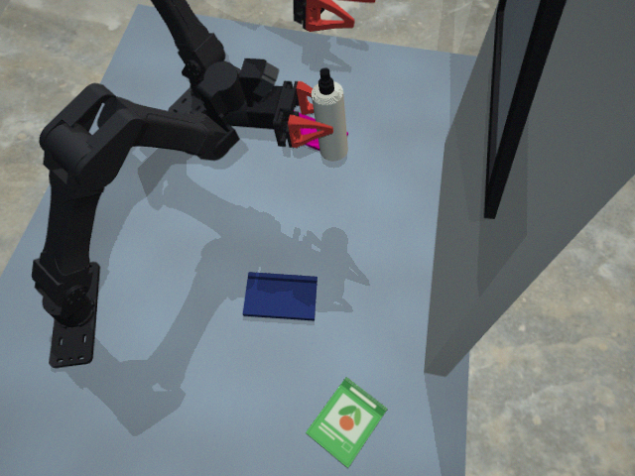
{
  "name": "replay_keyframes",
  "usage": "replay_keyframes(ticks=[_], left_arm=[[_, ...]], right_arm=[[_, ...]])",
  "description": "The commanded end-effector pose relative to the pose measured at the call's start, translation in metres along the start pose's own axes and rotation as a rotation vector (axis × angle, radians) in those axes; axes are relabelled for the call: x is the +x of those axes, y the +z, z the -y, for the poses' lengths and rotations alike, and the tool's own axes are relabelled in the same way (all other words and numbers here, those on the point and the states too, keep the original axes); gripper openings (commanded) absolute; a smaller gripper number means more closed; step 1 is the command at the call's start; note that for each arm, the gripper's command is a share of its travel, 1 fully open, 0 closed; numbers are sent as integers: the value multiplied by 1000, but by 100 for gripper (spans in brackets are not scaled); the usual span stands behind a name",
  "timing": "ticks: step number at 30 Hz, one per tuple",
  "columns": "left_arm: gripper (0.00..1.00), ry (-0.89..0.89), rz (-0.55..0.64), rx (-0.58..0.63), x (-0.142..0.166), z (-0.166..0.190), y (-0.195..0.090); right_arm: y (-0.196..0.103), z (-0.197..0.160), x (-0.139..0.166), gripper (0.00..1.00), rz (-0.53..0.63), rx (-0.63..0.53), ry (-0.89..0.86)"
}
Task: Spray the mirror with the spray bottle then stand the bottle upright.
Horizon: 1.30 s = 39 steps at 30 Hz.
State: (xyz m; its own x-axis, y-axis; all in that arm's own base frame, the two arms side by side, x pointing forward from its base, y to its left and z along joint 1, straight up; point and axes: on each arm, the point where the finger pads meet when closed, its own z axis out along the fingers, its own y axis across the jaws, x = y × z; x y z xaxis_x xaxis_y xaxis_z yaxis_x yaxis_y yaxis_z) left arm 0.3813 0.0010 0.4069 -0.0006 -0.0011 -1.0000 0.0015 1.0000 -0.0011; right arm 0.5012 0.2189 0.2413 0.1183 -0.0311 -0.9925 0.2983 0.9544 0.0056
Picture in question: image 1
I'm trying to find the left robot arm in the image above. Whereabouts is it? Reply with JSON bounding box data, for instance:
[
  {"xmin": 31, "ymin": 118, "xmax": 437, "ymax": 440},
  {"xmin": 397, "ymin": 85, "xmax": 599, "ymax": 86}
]
[{"xmin": 151, "ymin": 0, "xmax": 225, "ymax": 113}]

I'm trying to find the magenta flat rectangular slab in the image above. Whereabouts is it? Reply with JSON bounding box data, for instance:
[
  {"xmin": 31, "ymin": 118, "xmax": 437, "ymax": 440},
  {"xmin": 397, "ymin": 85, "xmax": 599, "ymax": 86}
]
[{"xmin": 299, "ymin": 113, "xmax": 319, "ymax": 151}]

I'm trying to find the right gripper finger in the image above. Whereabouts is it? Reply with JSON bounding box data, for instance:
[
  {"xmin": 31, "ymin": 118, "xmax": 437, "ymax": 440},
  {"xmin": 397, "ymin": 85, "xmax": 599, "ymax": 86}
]
[
  {"xmin": 297, "ymin": 81, "xmax": 314, "ymax": 115},
  {"xmin": 288, "ymin": 115, "xmax": 333, "ymax": 148}
]

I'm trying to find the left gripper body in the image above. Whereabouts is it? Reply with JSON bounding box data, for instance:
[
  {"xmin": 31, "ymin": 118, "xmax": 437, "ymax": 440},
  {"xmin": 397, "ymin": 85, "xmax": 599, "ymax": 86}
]
[{"xmin": 293, "ymin": 0, "xmax": 325, "ymax": 29}]

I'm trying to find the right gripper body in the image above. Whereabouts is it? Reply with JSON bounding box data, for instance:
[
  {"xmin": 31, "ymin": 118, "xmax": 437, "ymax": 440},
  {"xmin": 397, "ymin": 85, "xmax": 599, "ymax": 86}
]
[{"xmin": 247, "ymin": 80, "xmax": 300, "ymax": 148}]

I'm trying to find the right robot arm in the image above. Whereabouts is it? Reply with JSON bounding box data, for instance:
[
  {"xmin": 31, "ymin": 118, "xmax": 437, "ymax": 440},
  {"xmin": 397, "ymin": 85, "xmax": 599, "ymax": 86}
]
[{"xmin": 32, "ymin": 59, "xmax": 283, "ymax": 368}]

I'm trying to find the green seed packet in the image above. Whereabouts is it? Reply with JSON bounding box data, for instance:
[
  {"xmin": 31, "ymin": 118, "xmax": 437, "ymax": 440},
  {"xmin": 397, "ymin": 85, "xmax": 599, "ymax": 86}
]
[{"xmin": 306, "ymin": 378, "xmax": 388, "ymax": 468}]

